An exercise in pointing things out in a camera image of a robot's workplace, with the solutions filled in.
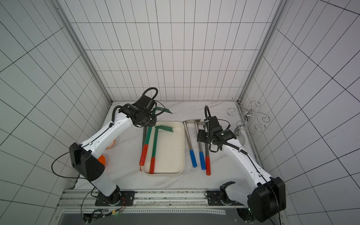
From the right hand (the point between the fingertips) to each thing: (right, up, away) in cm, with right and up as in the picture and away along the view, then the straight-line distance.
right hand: (202, 133), depth 82 cm
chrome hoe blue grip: (0, -14, +5) cm, 15 cm away
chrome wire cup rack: (+24, +13, -8) cm, 28 cm away
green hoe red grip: (-30, -17, +3) cm, 35 cm away
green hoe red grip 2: (-32, -8, -10) cm, 35 cm away
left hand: (-31, +6, -1) cm, 32 cm away
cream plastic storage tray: (-20, -17, +3) cm, 26 cm away
